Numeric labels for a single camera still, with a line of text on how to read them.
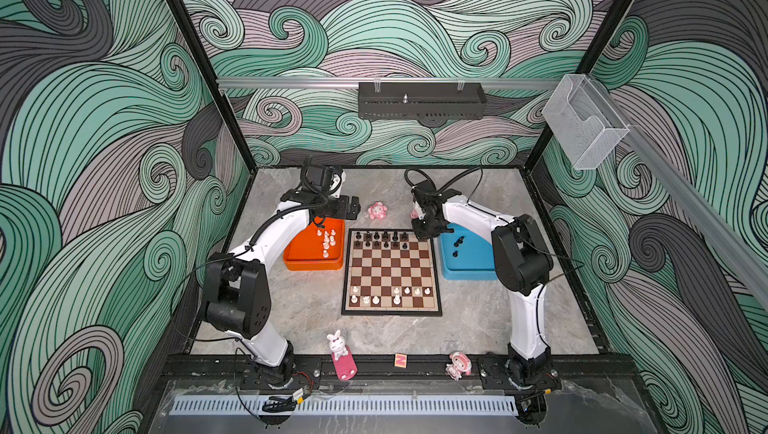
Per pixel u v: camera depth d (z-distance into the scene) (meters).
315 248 0.96
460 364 0.72
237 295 0.44
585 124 0.79
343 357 0.74
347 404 0.70
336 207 0.78
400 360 0.74
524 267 0.53
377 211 1.03
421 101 0.95
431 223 0.83
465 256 0.92
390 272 0.90
